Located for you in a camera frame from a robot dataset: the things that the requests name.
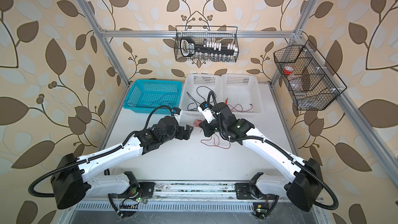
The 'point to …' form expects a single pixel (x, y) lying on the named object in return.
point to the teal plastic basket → (144, 95)
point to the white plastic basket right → (242, 93)
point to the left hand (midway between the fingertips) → (188, 125)
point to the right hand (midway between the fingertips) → (200, 125)
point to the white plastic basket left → (190, 82)
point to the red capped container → (288, 70)
